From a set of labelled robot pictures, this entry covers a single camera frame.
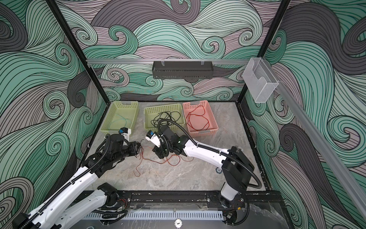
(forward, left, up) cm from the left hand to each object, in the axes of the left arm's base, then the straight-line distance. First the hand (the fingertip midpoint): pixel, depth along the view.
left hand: (140, 143), depth 76 cm
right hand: (-3, -6, -4) cm, 8 cm away
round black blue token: (-9, -45, -17) cm, 49 cm away
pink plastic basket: (+31, -37, -18) cm, 51 cm away
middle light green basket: (+34, -1, -16) cm, 38 cm away
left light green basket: (+34, +26, -16) cm, 46 cm away
